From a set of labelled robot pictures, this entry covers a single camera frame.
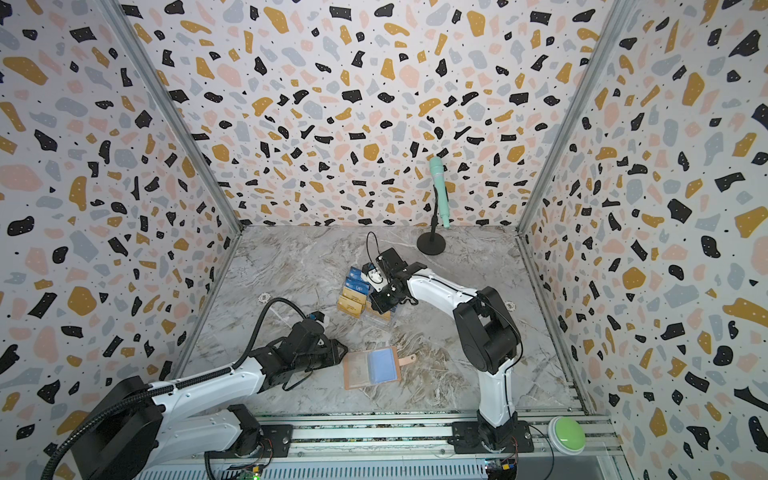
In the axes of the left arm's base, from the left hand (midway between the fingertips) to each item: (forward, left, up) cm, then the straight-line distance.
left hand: (351, 347), depth 83 cm
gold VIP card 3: (+13, -9, -7) cm, 17 cm away
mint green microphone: (+49, -26, +24) cm, 61 cm away
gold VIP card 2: (+17, 0, -1) cm, 17 cm away
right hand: (+14, -6, +2) cm, 15 cm away
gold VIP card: (-4, -2, -6) cm, 7 cm away
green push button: (-22, -55, -5) cm, 59 cm away
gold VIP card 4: (+15, +2, -4) cm, 16 cm away
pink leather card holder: (-4, -6, -6) cm, 9 cm away
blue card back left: (+23, 0, +3) cm, 23 cm away
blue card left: (+20, 0, +1) cm, 20 cm away
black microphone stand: (+44, -27, -6) cm, 52 cm away
